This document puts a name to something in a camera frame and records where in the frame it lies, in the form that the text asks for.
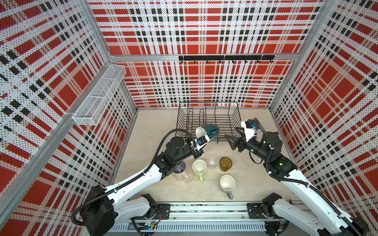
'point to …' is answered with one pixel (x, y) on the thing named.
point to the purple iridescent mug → (178, 174)
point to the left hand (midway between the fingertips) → (207, 140)
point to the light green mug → (200, 166)
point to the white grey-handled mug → (228, 184)
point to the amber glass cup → (225, 163)
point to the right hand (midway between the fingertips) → (231, 133)
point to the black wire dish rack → (225, 115)
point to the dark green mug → (211, 130)
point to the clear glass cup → (212, 162)
